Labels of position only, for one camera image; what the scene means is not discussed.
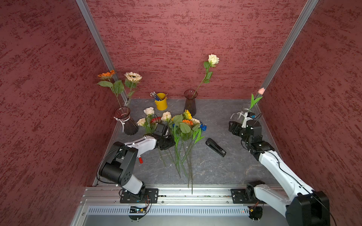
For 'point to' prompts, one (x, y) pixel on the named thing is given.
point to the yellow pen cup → (161, 105)
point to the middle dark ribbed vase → (190, 96)
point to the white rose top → (149, 111)
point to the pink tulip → (254, 100)
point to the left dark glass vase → (131, 128)
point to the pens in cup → (154, 95)
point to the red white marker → (140, 160)
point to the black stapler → (216, 147)
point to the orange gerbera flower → (117, 86)
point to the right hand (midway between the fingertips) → (232, 125)
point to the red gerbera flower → (155, 120)
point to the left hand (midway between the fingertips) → (174, 146)
